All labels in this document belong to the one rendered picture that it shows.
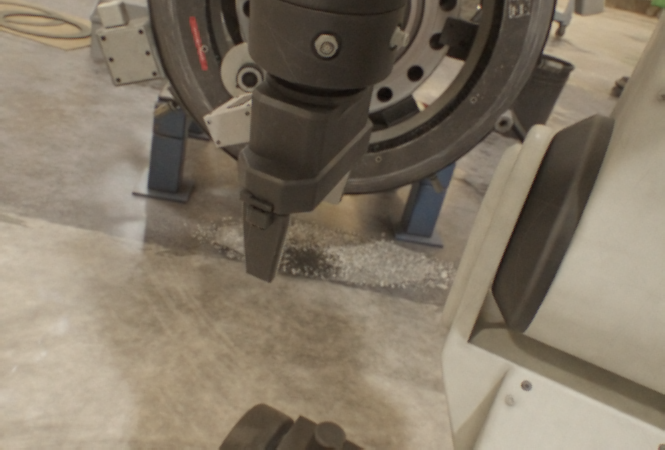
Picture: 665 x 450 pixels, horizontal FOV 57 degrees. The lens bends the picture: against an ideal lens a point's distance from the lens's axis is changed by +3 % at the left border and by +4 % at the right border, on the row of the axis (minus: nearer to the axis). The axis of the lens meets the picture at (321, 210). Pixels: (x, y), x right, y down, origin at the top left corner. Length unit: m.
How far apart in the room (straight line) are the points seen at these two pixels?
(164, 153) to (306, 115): 1.29
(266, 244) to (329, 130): 0.09
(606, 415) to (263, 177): 0.25
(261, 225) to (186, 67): 0.83
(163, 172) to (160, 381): 0.70
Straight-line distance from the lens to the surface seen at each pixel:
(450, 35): 1.31
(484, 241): 0.36
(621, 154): 0.33
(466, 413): 0.44
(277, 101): 0.35
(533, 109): 3.00
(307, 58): 0.33
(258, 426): 0.77
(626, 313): 0.35
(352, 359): 1.21
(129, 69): 1.24
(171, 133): 1.59
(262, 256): 0.39
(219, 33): 1.22
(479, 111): 1.24
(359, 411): 1.11
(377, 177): 1.24
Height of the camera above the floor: 0.75
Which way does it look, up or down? 26 degrees down
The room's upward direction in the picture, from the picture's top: 14 degrees clockwise
